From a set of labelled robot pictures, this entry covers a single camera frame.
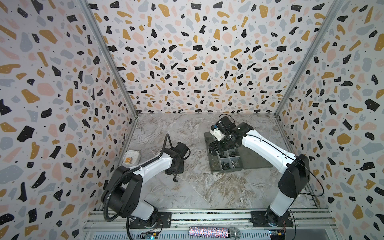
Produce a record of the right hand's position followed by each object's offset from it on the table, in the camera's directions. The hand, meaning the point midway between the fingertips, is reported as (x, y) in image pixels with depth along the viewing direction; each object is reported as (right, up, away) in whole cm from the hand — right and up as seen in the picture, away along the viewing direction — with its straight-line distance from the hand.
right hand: (213, 146), depth 81 cm
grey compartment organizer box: (+14, -10, +13) cm, 22 cm away
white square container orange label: (-50, -8, +11) cm, 52 cm away
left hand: (-20, -13, +6) cm, 25 cm away
